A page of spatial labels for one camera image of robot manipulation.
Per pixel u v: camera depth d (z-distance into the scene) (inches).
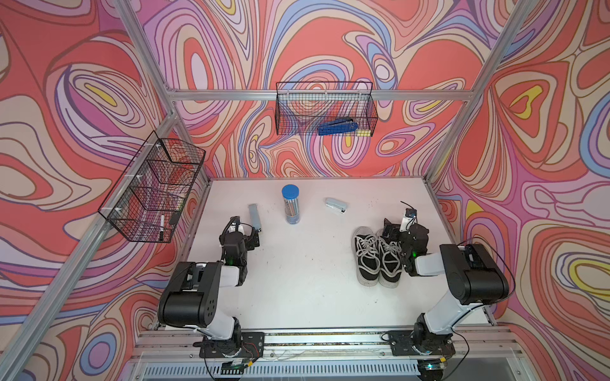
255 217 39.9
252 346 28.4
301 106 37.6
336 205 41.3
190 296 18.3
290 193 35.5
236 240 28.5
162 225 28.5
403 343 29.0
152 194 30.9
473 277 18.6
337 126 32.4
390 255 33.6
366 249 34.2
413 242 28.9
